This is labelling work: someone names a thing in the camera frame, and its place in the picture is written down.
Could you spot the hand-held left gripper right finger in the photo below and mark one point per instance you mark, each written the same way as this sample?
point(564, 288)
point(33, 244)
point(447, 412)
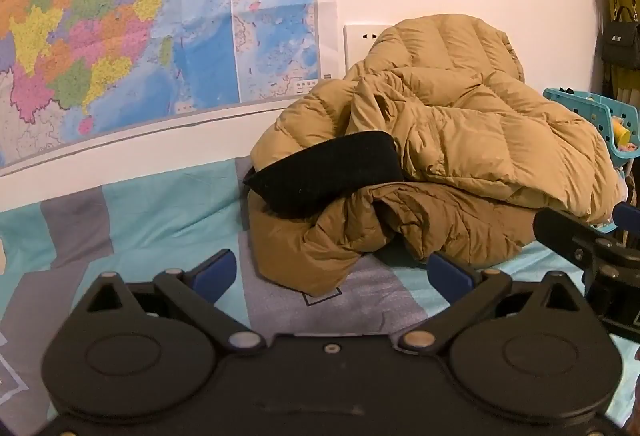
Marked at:
point(450, 277)

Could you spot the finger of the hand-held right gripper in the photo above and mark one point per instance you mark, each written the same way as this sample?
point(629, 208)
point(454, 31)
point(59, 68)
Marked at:
point(629, 215)
point(565, 228)

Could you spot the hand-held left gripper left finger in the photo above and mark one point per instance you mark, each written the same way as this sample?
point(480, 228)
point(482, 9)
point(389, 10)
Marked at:
point(214, 275)

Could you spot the tan down jacket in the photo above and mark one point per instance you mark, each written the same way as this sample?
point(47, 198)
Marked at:
point(475, 141)

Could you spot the yellow cup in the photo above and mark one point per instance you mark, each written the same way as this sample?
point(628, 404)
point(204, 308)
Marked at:
point(623, 131)

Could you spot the teal grey patterned bed sheet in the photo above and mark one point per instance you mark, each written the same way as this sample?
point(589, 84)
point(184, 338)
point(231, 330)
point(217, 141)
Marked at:
point(150, 216)

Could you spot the teal plastic basket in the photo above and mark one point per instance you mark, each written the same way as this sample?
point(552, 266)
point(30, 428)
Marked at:
point(590, 109)

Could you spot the black handbag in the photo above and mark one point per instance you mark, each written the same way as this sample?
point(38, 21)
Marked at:
point(620, 46)

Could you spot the white wall power socket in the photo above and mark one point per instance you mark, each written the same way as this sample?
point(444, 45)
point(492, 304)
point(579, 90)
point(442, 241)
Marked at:
point(357, 46)

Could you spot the colourful wall map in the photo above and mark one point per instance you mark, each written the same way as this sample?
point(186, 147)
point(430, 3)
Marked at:
point(100, 16)

